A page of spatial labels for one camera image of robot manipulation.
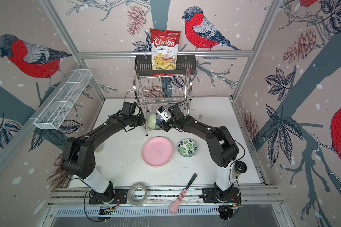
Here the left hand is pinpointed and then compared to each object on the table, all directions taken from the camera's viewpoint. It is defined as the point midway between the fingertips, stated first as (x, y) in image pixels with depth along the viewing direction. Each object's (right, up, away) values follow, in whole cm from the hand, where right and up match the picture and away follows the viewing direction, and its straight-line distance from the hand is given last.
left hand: (145, 119), depth 90 cm
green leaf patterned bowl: (+27, -19, 0) cm, 33 cm away
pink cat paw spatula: (+18, -43, -21) cm, 51 cm away
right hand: (+9, -4, +1) cm, 10 cm away
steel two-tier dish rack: (+3, +20, +36) cm, 41 cm away
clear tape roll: (-2, -39, -22) cm, 45 cm away
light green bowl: (+3, 0, 0) cm, 4 cm away
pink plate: (+8, -20, -2) cm, 22 cm away
